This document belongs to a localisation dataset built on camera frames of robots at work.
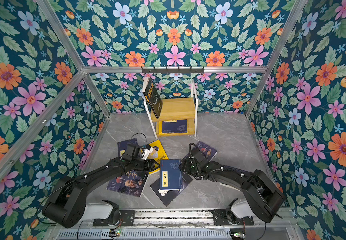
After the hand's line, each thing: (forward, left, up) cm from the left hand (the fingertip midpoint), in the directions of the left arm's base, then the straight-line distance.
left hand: (159, 163), depth 83 cm
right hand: (-2, -12, -3) cm, 13 cm away
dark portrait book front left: (-7, +16, -8) cm, 19 cm away
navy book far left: (+20, +28, -10) cm, 35 cm away
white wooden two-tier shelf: (+25, -12, +11) cm, 30 cm away
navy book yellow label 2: (-5, -6, -6) cm, 10 cm away
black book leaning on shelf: (+31, +2, +24) cm, 39 cm away
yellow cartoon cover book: (+10, +2, -8) cm, 13 cm away
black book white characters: (-16, -4, -8) cm, 18 cm away
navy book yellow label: (+29, -11, -3) cm, 32 cm away
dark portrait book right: (+9, -31, -7) cm, 33 cm away
